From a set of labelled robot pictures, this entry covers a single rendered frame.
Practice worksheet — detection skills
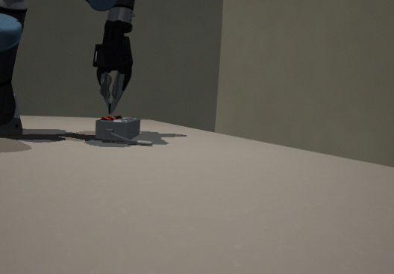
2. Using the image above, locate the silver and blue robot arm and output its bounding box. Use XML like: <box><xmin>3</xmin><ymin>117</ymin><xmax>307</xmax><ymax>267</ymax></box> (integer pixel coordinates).
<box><xmin>0</xmin><ymin>0</ymin><xmax>135</xmax><ymax>126</ymax></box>

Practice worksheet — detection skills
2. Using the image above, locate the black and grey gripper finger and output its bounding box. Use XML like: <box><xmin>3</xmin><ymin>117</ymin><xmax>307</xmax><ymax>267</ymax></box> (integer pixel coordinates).
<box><xmin>109</xmin><ymin>62</ymin><xmax>132</xmax><ymax>114</ymax></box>
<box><xmin>97</xmin><ymin>68</ymin><xmax>112</xmax><ymax>114</ymax></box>

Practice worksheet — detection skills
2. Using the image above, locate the grey power strip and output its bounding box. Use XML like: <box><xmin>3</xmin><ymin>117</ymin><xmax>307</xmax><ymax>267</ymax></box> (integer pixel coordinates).
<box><xmin>96</xmin><ymin>116</ymin><xmax>152</xmax><ymax>146</ymax></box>

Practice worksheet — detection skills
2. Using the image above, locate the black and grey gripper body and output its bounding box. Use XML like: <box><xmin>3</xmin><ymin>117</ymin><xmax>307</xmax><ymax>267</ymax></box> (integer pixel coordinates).
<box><xmin>93</xmin><ymin>20</ymin><xmax>132</xmax><ymax>73</ymax></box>

